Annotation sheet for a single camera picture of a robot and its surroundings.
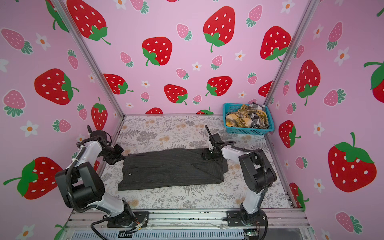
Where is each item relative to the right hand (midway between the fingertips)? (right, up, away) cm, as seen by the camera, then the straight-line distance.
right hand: (204, 155), depth 96 cm
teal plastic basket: (+22, +35, +22) cm, 47 cm away
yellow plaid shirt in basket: (+28, +25, +9) cm, 39 cm away
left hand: (-49, +1, -8) cm, 49 cm away
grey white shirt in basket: (+36, +26, +8) cm, 45 cm away
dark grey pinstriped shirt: (-22, -7, -5) cm, 23 cm away
